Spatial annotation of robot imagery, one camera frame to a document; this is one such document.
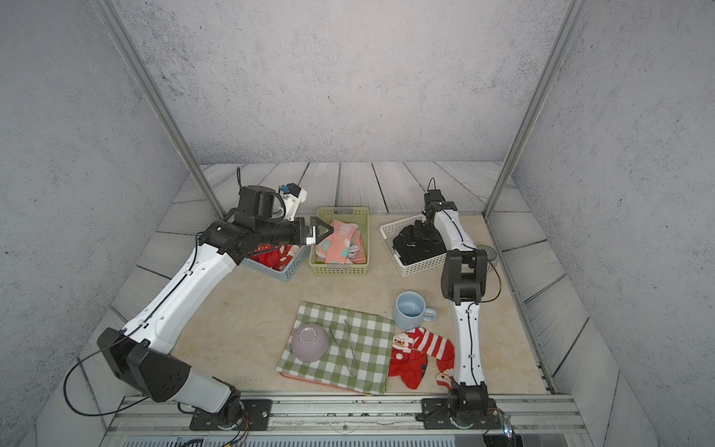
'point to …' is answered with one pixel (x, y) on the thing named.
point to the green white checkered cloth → (358, 352)
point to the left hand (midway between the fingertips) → (326, 229)
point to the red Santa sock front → (444, 376)
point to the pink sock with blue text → (344, 245)
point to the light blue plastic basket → (286, 274)
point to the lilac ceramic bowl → (310, 343)
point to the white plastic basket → (388, 231)
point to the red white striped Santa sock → (423, 340)
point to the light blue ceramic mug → (410, 311)
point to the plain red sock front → (410, 366)
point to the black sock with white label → (417, 242)
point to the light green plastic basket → (357, 215)
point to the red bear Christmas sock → (273, 256)
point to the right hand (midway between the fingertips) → (423, 234)
